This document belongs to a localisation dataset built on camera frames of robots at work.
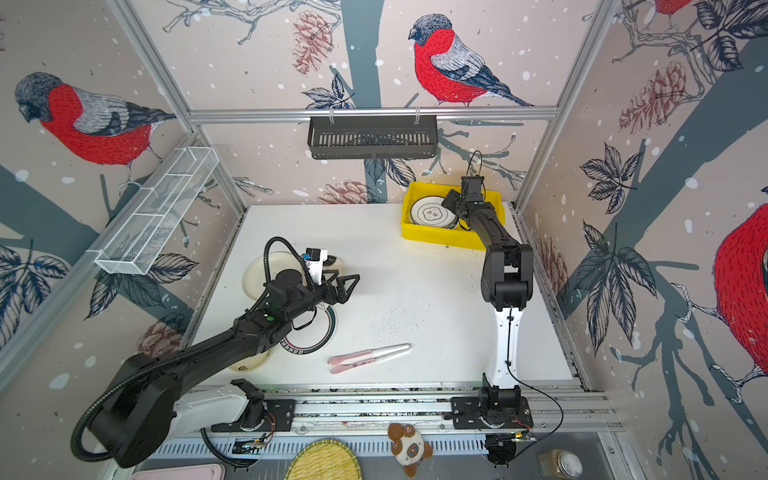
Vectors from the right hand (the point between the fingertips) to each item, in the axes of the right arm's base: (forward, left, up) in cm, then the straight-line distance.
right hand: (452, 202), depth 104 cm
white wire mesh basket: (-29, +82, +20) cm, 90 cm away
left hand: (-35, +32, +6) cm, 48 cm away
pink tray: (-77, +58, -10) cm, 97 cm away
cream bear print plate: (-27, +68, -11) cm, 74 cm away
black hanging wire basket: (+18, +41, +16) cm, 47 cm away
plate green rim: (-50, +39, +3) cm, 64 cm away
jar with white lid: (-72, -16, -5) cm, 74 cm away
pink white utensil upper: (-50, +27, -12) cm, 58 cm away
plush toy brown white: (-71, +15, -11) cm, 73 cm away
